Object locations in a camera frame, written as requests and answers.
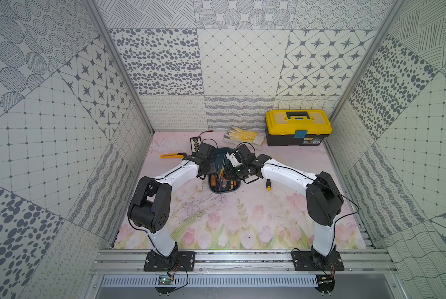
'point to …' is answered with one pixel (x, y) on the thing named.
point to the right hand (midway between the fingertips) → (228, 178)
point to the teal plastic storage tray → (219, 181)
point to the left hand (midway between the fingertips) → (209, 164)
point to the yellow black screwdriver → (268, 185)
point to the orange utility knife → (172, 156)
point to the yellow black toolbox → (296, 127)
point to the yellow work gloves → (237, 136)
